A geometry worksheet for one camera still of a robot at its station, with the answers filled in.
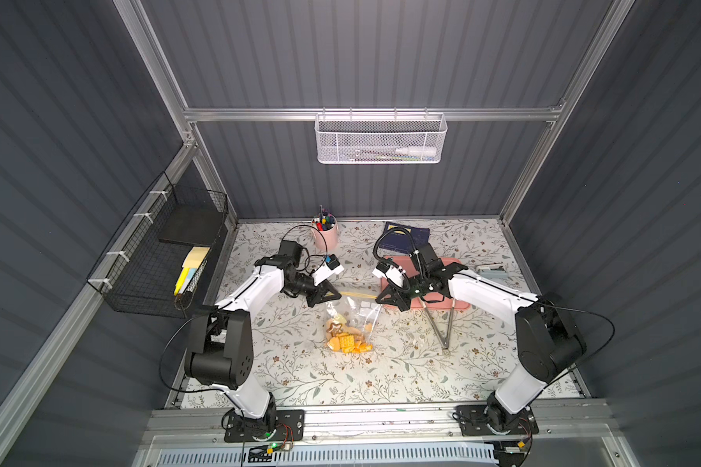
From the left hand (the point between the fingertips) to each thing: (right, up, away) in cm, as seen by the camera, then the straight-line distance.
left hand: (338, 298), depth 85 cm
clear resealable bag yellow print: (+4, -8, +3) cm, 9 cm away
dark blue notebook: (+22, +17, +30) cm, 41 cm away
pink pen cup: (-6, +20, +17) cm, 27 cm away
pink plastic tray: (+18, +11, -9) cm, 23 cm away
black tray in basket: (-42, +22, -3) cm, 47 cm away
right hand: (+13, 0, 0) cm, 13 cm away
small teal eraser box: (+54, +6, +18) cm, 57 cm away
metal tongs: (+31, -13, +2) cm, 34 cm away
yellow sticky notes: (-37, +11, -11) cm, 40 cm away
